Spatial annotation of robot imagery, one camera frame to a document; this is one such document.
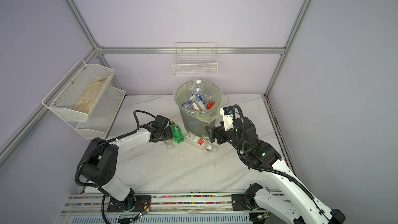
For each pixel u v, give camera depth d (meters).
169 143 0.91
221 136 0.58
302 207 0.39
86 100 0.76
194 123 0.89
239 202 0.74
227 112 0.56
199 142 0.88
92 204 0.75
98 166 0.46
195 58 0.96
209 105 0.86
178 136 0.93
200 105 0.88
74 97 0.75
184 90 0.88
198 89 0.91
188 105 0.82
